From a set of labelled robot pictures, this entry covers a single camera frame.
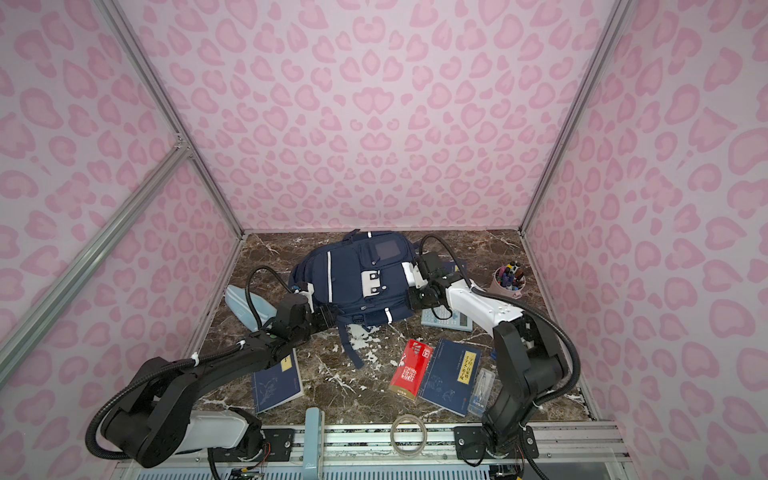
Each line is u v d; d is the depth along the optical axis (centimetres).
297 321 69
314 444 70
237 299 95
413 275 76
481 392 80
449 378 82
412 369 85
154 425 42
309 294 82
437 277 71
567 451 72
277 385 82
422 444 73
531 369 46
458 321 93
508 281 90
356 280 101
